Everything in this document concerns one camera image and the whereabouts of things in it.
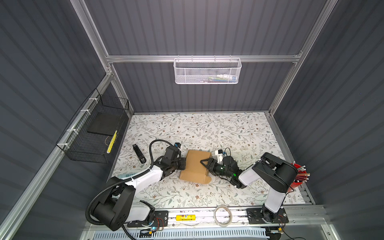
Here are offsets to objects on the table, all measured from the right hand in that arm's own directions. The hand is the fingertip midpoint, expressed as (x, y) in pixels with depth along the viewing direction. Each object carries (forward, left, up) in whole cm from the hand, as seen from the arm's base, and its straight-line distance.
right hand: (203, 165), depth 87 cm
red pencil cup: (-10, -49, +9) cm, 50 cm away
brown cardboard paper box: (-3, +5, 0) cm, 6 cm away
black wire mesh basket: (+4, +55, +24) cm, 60 cm away
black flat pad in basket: (+12, +51, +25) cm, 58 cm away
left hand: (+3, +11, 0) cm, 11 cm away
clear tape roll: (-28, -12, -4) cm, 31 cm away
